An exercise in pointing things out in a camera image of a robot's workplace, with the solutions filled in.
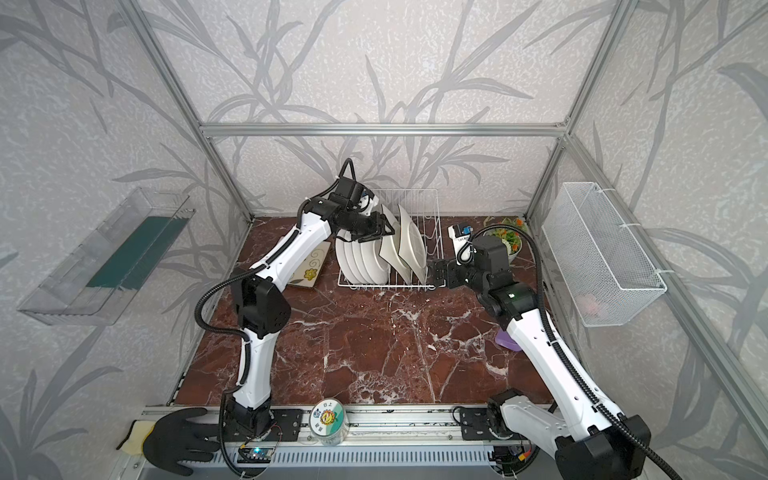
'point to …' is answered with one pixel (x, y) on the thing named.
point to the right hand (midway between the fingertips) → (446, 248)
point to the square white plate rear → (412, 249)
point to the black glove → (170, 440)
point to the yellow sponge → (134, 443)
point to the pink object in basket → (588, 305)
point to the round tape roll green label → (329, 422)
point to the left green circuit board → (254, 455)
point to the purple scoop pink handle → (504, 339)
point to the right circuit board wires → (514, 459)
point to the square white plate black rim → (390, 251)
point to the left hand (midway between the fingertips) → (393, 224)
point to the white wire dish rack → (423, 205)
